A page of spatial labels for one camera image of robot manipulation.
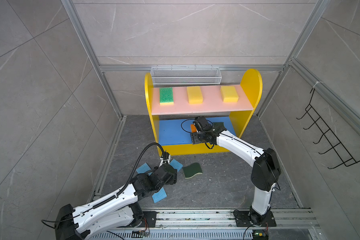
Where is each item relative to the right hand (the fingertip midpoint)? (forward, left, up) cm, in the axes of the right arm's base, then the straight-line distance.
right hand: (198, 136), depth 90 cm
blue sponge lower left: (-30, +23, -13) cm, 40 cm away
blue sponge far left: (-14, +35, -15) cm, 40 cm away
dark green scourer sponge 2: (+7, -14, +1) cm, 16 cm away
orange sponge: (-8, +4, +17) cm, 20 cm away
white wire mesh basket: (+37, +7, +20) cm, 42 cm away
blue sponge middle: (-12, +14, -13) cm, 23 cm away
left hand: (-20, +15, -1) cm, 25 cm away
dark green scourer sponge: (-15, +4, -14) cm, 21 cm away
